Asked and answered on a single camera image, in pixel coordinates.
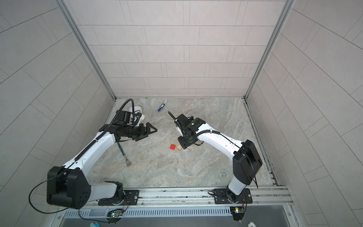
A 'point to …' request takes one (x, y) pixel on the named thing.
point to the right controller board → (237, 212)
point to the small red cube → (172, 147)
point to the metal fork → (127, 161)
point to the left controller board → (115, 213)
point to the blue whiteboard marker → (162, 105)
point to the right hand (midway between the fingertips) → (184, 144)
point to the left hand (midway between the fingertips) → (155, 130)
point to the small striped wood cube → (179, 147)
